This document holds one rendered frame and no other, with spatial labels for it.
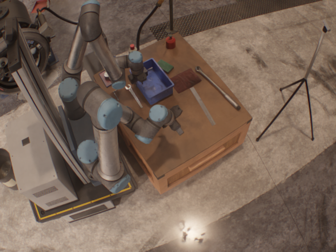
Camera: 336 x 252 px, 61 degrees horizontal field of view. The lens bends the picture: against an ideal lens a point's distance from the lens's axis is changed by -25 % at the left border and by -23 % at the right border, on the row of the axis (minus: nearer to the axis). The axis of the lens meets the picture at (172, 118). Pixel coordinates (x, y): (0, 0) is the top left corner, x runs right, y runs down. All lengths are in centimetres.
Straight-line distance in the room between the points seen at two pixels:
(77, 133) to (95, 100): 94
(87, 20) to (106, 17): 214
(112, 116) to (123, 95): 124
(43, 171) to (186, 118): 113
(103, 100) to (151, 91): 126
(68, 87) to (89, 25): 55
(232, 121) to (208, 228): 86
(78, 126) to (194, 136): 80
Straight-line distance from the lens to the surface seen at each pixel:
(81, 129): 233
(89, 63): 350
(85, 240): 281
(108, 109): 137
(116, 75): 214
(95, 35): 182
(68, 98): 219
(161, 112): 190
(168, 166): 237
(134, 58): 226
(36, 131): 225
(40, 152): 217
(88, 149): 195
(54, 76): 355
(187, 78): 267
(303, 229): 292
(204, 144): 243
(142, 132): 192
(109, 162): 171
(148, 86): 265
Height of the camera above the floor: 268
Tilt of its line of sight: 62 degrees down
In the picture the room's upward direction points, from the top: 2 degrees counter-clockwise
